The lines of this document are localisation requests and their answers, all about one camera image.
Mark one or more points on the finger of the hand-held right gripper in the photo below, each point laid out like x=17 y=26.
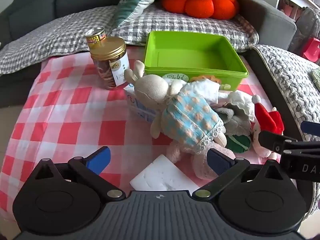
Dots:
x=272 y=140
x=310 y=126

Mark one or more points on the white soft cloth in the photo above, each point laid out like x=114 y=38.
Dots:
x=205 y=90

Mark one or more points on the grey sofa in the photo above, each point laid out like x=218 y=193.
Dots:
x=265 y=12

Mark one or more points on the grey quilted blanket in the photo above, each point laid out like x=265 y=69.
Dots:
x=287 y=80

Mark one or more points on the teal and white pillow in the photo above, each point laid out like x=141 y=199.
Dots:
x=135 y=0

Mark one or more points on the red bag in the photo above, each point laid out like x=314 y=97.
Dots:
x=312 y=48

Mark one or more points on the green round pad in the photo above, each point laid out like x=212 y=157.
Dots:
x=238 y=143

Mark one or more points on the green patterned item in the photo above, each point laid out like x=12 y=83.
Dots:
x=317 y=78

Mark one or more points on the santa plush toy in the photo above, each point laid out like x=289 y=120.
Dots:
x=266 y=120

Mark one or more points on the white tissue pack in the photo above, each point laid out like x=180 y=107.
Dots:
x=140 y=108

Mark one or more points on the tin can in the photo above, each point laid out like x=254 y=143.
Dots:
x=96 y=38

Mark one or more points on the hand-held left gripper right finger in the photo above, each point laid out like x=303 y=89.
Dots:
x=218 y=161

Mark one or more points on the pink plush toy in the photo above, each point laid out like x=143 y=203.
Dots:
x=180 y=151

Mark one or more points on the green plastic box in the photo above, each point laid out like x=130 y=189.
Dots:
x=190 y=50

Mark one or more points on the grey fleece cloth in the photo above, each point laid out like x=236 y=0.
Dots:
x=308 y=22

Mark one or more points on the grey plush toy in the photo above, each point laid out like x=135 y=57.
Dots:
x=237 y=122

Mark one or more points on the red checkered tablecloth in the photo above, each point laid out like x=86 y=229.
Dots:
x=62 y=117

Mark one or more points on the glass jar with gold lid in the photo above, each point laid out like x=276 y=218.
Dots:
x=110 y=67

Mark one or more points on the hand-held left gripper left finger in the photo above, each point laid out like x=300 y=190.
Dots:
x=98 y=158

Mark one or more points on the white foam sheet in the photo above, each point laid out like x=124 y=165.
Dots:
x=162 y=175

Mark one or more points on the grey checkered blanket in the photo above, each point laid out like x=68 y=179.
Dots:
x=62 y=30

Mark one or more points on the beige rabbit plush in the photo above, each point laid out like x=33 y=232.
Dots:
x=152 y=87

